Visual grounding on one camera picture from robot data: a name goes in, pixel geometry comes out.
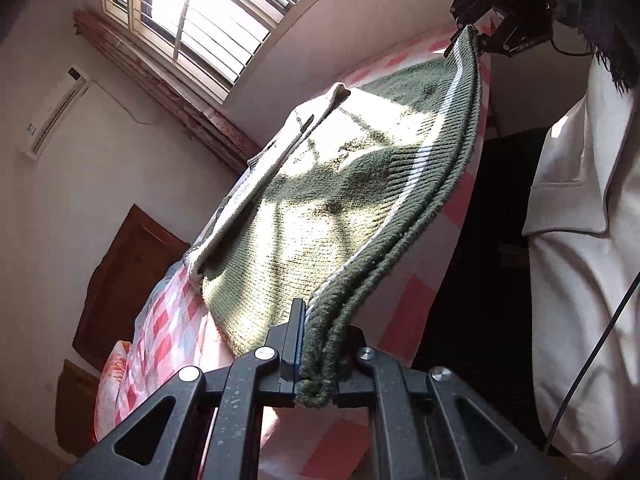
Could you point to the white air conditioner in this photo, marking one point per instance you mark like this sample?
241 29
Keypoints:
55 115

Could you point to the pink checked quilt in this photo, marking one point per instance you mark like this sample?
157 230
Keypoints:
165 330

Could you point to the person's white jacket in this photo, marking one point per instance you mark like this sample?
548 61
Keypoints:
585 260

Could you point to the large dark wooden headboard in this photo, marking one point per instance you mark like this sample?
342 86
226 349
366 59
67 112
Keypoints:
130 280

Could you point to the green knitted sweater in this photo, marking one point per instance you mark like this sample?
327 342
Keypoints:
325 185

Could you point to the small dark wooden headboard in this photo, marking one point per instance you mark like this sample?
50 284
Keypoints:
75 405

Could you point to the dark fringed scarf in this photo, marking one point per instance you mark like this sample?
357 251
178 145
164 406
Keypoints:
610 15

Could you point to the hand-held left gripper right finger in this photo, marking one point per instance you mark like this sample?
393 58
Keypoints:
350 345

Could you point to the barred window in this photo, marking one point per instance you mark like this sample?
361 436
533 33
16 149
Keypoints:
200 15

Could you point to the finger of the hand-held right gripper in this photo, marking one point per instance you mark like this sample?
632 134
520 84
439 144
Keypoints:
515 35
470 2

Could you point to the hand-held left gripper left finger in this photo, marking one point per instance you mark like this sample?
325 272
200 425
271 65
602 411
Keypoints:
299 340

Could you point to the pink floral pillow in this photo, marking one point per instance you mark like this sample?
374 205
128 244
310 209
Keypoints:
112 385

